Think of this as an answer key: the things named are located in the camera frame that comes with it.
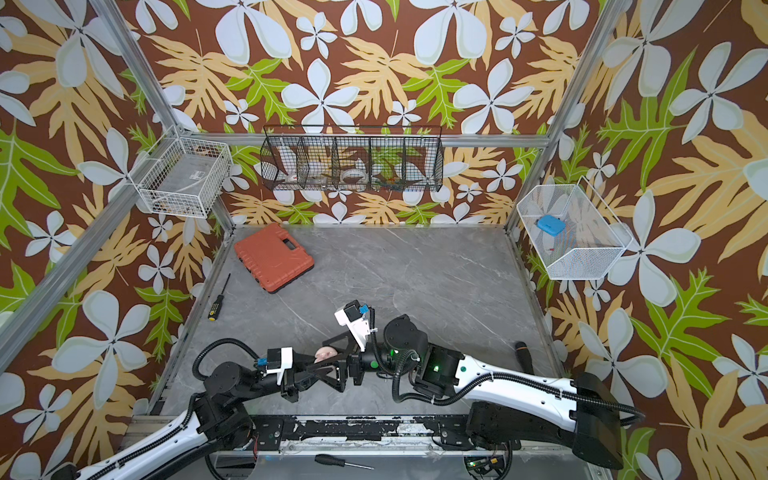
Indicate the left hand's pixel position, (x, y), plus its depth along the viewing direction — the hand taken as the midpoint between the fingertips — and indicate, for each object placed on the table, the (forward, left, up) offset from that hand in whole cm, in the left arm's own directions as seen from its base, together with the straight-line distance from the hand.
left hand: (330, 360), depth 64 cm
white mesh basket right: (+34, -64, +5) cm, 72 cm away
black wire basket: (+63, -1, +9) cm, 64 cm away
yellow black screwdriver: (+23, +43, -21) cm, 54 cm away
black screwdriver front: (-16, +2, -21) cm, 27 cm away
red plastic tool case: (+44, +28, -20) cm, 56 cm away
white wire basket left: (+49, +47, +12) cm, 69 cm away
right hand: (-2, +2, +6) cm, 7 cm away
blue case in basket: (+39, -60, +3) cm, 72 cm away
